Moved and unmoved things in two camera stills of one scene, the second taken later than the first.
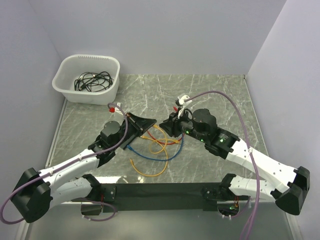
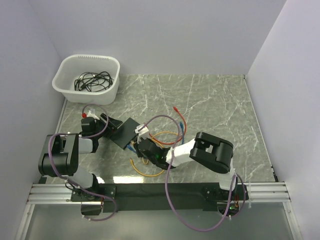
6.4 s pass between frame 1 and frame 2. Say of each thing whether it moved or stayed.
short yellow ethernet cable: moved
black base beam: stayed
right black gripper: moved
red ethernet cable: stayed
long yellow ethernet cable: stayed
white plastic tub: stayed
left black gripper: moved
